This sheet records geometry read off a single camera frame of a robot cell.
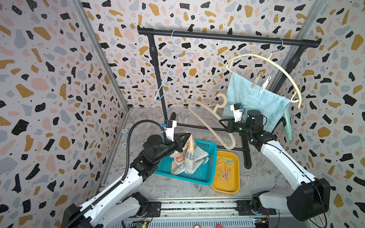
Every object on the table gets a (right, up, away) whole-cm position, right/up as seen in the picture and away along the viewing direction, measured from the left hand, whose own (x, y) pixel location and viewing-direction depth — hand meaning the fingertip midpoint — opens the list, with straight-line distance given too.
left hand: (193, 134), depth 66 cm
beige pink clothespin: (+19, -27, +17) cm, 37 cm away
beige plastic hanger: (+12, +12, +13) cm, 21 cm away
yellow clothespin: (+16, -21, +23) cm, 35 cm away
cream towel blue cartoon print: (-9, -21, +16) cm, 28 cm away
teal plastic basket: (+8, -26, +19) cm, 33 cm away
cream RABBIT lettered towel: (-2, -13, +8) cm, 16 cm away
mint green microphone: (+52, +2, +11) cm, 54 cm away
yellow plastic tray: (+23, -31, +16) cm, 42 cm away
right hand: (+16, +6, +10) cm, 20 cm away
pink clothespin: (+21, -24, +19) cm, 38 cm away
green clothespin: (+23, -19, +24) cm, 39 cm away
